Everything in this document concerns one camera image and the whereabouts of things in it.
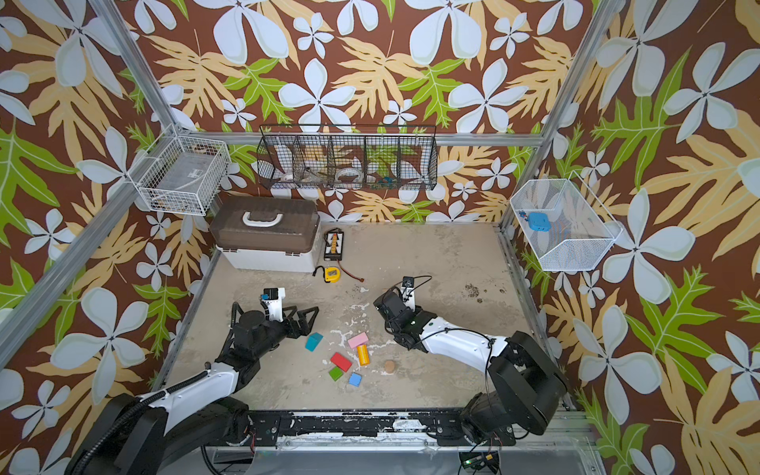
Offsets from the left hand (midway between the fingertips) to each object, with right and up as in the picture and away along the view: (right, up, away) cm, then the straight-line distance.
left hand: (305, 304), depth 85 cm
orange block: (+17, -15, +1) cm, 22 cm away
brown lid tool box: (-14, +21, +6) cm, 26 cm away
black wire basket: (+11, +48, +13) cm, 51 cm away
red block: (+10, -17, +1) cm, 20 cm away
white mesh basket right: (+75, +23, 0) cm, 79 cm away
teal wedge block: (+1, -12, +3) cm, 12 cm away
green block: (+9, -20, -1) cm, 22 cm away
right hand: (+27, -2, +4) cm, 27 cm away
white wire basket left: (-37, +38, +1) cm, 53 cm away
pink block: (+15, -12, +4) cm, 19 cm away
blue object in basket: (+69, +25, +1) cm, 73 cm away
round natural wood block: (+25, -17, -3) cm, 30 cm away
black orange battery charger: (+4, +18, +27) cm, 32 cm away
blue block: (+15, -21, -3) cm, 26 cm away
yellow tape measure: (+5, +7, +19) cm, 21 cm away
